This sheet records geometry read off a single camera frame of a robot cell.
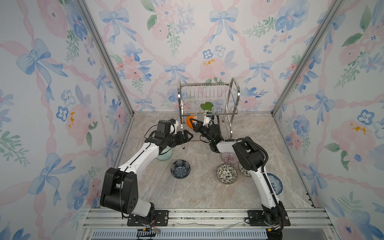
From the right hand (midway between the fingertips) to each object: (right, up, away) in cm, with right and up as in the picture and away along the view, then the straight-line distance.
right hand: (190, 118), depth 95 cm
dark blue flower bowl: (-6, -31, -6) cm, 32 cm away
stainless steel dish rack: (+23, +15, +18) cm, 33 cm away
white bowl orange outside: (-1, -2, 0) cm, 2 cm away
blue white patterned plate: (+48, -37, -13) cm, 62 cm away
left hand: (-1, -11, -11) cm, 15 cm away
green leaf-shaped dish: (+10, +6, -9) cm, 15 cm away
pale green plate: (-12, -19, -21) cm, 31 cm away
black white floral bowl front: (+22, -33, -7) cm, 40 cm away
